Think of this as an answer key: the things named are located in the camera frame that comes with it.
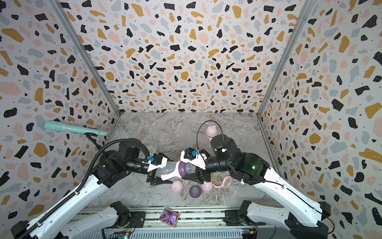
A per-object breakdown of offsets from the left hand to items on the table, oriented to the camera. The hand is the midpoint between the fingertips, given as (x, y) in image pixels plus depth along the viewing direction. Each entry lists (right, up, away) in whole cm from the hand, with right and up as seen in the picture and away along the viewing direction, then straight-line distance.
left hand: (176, 170), depth 61 cm
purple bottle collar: (+7, -17, +20) cm, 27 cm away
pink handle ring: (+1, +1, -8) cm, 8 cm away
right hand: (+5, +3, -5) cm, 8 cm away
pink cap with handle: (+17, +15, +29) cm, 36 cm away
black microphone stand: (-51, +1, +35) cm, 62 cm away
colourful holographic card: (-5, -27, +12) cm, 29 cm away
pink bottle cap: (-2, -14, +18) cm, 23 cm away
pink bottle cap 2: (+14, -15, +20) cm, 28 cm away
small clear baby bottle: (-1, +3, -7) cm, 8 cm away
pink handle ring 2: (+22, -15, +20) cm, 34 cm away
